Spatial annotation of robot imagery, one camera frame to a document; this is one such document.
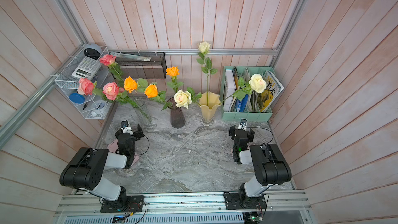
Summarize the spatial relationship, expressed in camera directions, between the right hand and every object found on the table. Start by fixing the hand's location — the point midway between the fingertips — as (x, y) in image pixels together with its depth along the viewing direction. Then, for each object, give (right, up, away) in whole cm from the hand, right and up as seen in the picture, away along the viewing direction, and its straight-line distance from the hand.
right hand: (242, 125), depth 94 cm
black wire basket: (-67, +41, +12) cm, 79 cm away
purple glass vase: (-43, +4, +16) cm, 46 cm away
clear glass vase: (-64, +13, -1) cm, 65 cm away
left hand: (-68, -1, -1) cm, 68 cm away
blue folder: (0, +12, +3) cm, 13 cm away
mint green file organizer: (+10, +8, +12) cm, 18 cm away
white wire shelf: (-91, +12, -1) cm, 92 cm away
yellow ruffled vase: (-21, +14, +1) cm, 25 cm away
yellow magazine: (+19, +22, 0) cm, 29 cm away
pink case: (-79, -13, -3) cm, 81 cm away
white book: (-9, +22, -3) cm, 24 cm away
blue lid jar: (-89, +16, -18) cm, 92 cm away
